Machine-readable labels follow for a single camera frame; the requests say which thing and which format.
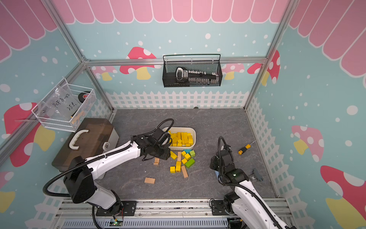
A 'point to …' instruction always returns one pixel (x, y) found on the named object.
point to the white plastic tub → (185, 130)
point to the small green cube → (192, 153)
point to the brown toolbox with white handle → (94, 137)
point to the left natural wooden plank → (179, 154)
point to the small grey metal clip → (257, 175)
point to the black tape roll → (83, 95)
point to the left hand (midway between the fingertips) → (166, 156)
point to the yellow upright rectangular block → (173, 155)
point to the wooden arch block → (157, 161)
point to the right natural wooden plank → (184, 171)
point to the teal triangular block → (188, 150)
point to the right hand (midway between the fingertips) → (213, 159)
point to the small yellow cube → (190, 140)
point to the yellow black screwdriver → (247, 147)
